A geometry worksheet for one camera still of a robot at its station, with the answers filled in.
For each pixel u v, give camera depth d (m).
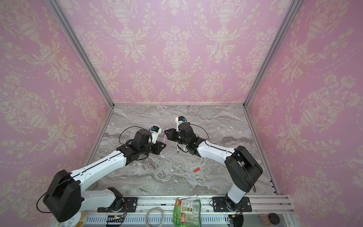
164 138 0.81
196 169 0.87
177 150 0.94
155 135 0.75
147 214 0.70
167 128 0.83
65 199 0.40
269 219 0.63
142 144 0.65
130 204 0.75
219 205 0.73
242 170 0.45
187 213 0.70
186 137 0.66
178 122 0.79
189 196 0.76
